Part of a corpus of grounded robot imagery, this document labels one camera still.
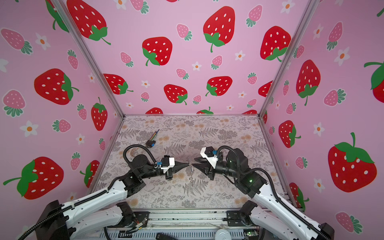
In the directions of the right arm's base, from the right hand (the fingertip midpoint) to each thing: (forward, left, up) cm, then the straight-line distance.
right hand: (194, 161), depth 64 cm
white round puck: (-22, -15, -24) cm, 36 cm away
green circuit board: (-20, -30, -29) cm, 46 cm away
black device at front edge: (-26, +13, -29) cm, 41 cm away
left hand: (-1, +3, 0) cm, 3 cm away
